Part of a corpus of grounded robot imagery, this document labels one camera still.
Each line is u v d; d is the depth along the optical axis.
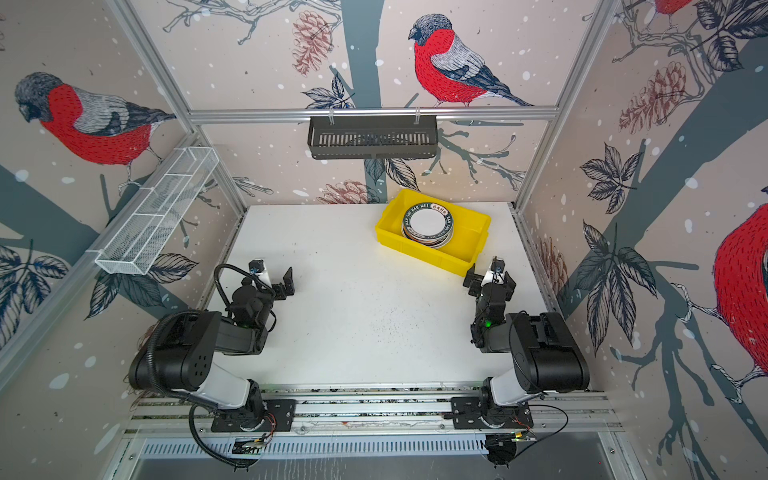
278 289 0.83
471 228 1.09
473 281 0.83
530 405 0.63
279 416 0.73
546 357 0.45
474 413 0.73
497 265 0.76
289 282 0.86
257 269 0.78
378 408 0.76
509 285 0.85
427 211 1.10
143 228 0.74
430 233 1.04
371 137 1.07
